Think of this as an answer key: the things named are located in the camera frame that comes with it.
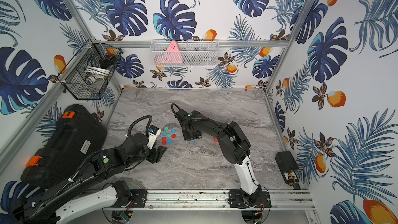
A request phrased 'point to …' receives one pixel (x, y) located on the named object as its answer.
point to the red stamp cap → (173, 136)
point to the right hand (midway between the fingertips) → (192, 138)
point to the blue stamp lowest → (193, 141)
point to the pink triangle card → (172, 54)
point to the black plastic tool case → (80, 131)
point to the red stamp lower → (215, 140)
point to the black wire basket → (86, 75)
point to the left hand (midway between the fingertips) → (161, 144)
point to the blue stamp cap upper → (173, 130)
